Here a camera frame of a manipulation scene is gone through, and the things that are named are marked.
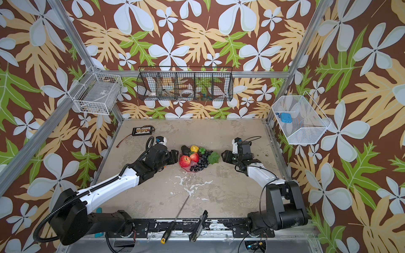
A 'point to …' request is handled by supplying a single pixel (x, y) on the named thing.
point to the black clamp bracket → (193, 235)
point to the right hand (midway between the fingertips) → (224, 153)
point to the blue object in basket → (286, 117)
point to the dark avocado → (185, 150)
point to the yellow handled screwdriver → (170, 229)
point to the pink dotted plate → (192, 163)
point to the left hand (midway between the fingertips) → (174, 150)
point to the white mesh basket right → (301, 122)
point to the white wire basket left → (96, 93)
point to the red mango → (194, 157)
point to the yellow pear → (194, 148)
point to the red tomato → (184, 161)
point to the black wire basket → (185, 83)
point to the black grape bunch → (202, 162)
